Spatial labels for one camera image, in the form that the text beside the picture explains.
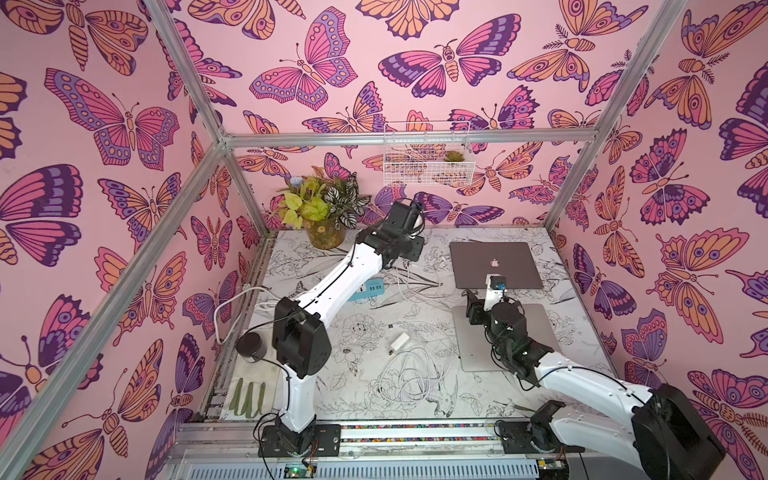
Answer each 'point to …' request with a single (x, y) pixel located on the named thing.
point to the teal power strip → (374, 288)
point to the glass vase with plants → (326, 206)
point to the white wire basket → (427, 154)
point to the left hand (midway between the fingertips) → (420, 241)
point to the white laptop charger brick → (400, 341)
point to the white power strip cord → (236, 322)
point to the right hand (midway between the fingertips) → (481, 289)
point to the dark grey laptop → (472, 262)
